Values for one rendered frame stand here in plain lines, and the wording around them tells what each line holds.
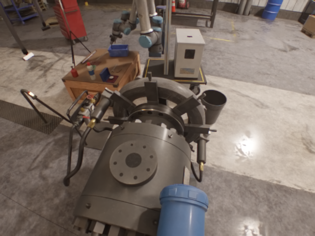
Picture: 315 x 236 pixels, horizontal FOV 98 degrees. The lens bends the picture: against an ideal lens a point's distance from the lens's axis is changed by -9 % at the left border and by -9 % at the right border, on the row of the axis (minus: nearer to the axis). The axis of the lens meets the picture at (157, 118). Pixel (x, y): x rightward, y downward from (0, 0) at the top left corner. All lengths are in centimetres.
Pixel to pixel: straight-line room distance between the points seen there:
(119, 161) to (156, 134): 25
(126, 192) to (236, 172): 139
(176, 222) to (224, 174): 133
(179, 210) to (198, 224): 7
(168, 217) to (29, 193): 169
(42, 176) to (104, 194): 139
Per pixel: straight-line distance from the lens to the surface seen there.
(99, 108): 113
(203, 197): 55
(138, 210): 67
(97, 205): 71
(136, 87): 102
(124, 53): 254
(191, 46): 205
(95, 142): 197
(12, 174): 228
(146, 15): 180
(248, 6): 868
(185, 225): 51
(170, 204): 53
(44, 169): 207
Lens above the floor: 153
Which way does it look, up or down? 48 degrees down
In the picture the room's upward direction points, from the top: straight up
